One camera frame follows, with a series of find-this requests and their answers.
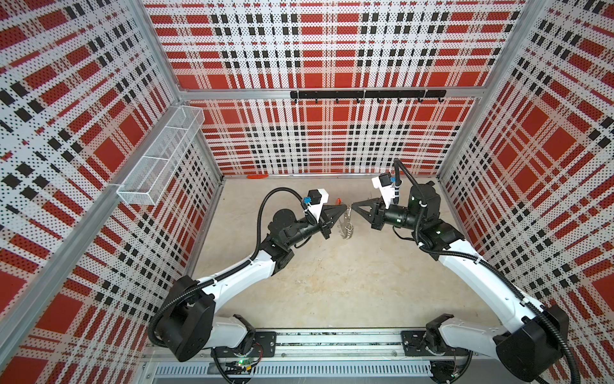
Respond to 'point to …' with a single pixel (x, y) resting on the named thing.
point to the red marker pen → (257, 176)
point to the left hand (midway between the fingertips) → (346, 210)
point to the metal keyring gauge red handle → (346, 227)
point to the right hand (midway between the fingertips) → (354, 208)
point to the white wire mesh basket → (147, 178)
